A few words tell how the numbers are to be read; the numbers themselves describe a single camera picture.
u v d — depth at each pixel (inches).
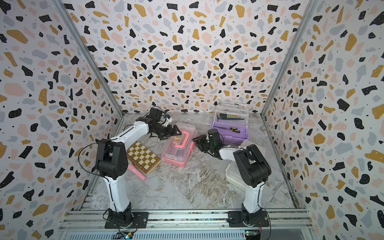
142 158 36.4
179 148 35.3
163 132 33.1
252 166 20.0
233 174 30.6
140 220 29.0
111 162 20.6
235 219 29.0
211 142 30.7
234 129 43.8
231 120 44.9
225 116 43.3
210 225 28.8
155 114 31.0
